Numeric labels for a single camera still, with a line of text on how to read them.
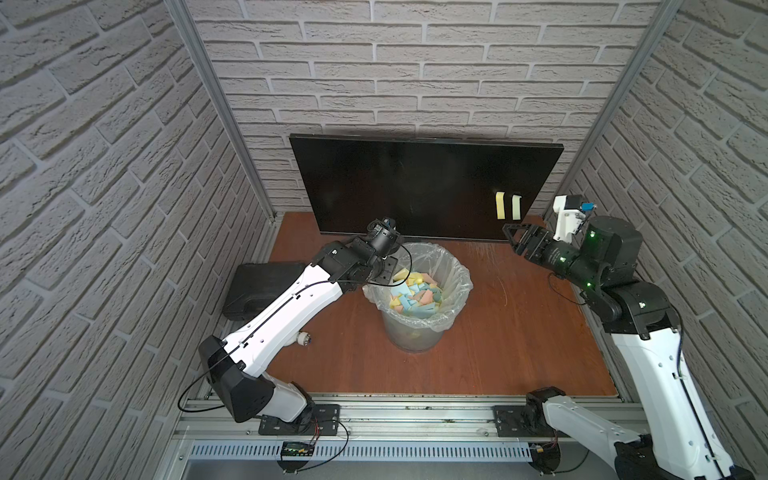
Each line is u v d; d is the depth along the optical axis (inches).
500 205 29.2
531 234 20.7
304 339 32.8
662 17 27.4
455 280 28.3
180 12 27.2
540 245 20.3
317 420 28.6
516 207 29.7
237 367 15.3
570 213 20.9
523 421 28.7
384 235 21.3
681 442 14.0
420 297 32.0
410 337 29.8
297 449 27.9
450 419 29.8
